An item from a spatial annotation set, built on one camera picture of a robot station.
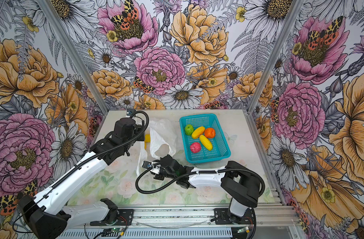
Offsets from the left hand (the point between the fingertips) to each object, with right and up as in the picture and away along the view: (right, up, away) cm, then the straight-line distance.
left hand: (139, 130), depth 76 cm
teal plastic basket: (+45, -12, +21) cm, 51 cm away
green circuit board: (-10, -46, -5) cm, 48 cm away
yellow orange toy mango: (+32, -2, +28) cm, 42 cm away
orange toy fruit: (+39, -3, +26) cm, 47 cm away
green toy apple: (+25, 0, +26) cm, 37 cm away
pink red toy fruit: (+29, -11, +18) cm, 36 cm away
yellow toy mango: (+36, -9, +23) cm, 44 cm away
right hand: (+5, -19, +4) cm, 20 cm away
